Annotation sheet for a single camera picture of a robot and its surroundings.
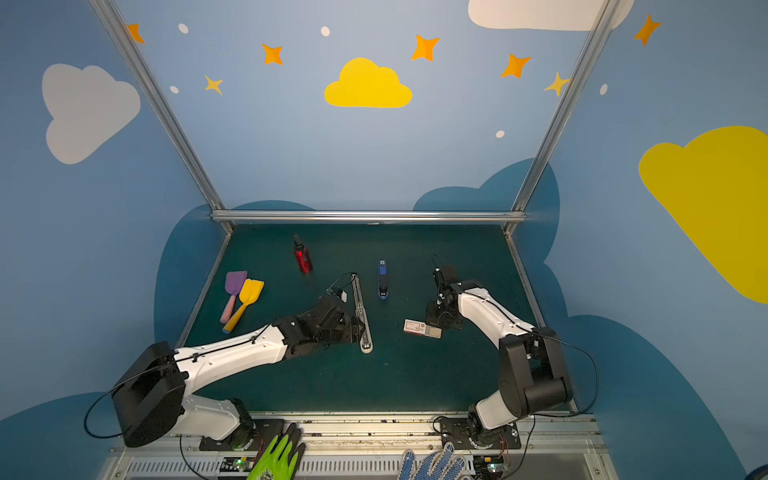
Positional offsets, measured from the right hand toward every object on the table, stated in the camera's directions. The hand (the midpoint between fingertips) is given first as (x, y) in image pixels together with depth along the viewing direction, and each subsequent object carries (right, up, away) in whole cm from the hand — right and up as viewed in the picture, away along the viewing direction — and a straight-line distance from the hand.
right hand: (436, 319), depth 90 cm
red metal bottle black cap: (-45, +19, +12) cm, 50 cm away
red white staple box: (-4, -4, +3) cm, 6 cm away
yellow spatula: (-62, +6, +11) cm, 64 cm away
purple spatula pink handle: (-68, +10, +12) cm, 70 cm away
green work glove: (-39, -29, -20) cm, 53 cm away
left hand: (-22, -1, -6) cm, 23 cm away
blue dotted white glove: (-2, -30, -20) cm, 36 cm away
